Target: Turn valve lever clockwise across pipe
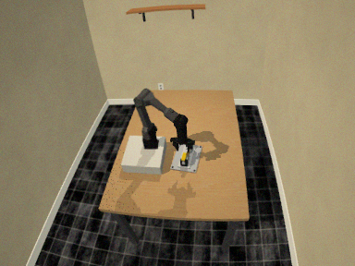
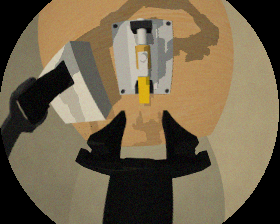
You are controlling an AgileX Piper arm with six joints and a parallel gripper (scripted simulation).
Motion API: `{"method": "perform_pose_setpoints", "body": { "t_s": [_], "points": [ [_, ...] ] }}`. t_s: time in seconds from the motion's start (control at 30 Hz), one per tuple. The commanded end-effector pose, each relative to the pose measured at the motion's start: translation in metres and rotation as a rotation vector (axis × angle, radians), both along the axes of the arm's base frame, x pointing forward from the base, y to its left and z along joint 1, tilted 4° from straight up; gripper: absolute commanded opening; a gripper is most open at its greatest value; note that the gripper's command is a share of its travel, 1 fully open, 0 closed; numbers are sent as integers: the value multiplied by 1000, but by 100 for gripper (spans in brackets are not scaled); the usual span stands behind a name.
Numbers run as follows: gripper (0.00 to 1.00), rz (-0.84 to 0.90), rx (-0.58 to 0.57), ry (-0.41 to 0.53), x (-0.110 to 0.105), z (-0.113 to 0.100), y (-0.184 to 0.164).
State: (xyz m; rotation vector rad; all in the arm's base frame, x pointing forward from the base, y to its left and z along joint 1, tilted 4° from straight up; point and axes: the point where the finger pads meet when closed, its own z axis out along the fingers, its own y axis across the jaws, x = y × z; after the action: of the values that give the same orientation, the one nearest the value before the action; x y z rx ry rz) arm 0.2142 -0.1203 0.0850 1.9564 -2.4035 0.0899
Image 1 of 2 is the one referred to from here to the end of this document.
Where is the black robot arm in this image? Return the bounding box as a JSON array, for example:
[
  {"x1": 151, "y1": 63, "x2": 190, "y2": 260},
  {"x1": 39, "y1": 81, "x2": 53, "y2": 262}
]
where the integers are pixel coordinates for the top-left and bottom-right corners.
[{"x1": 133, "y1": 89, "x2": 188, "y2": 149}]

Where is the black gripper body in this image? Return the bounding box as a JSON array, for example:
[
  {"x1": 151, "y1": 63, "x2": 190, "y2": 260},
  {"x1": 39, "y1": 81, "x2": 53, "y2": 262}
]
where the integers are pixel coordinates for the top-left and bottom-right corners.
[{"x1": 170, "y1": 135, "x2": 195, "y2": 145}]

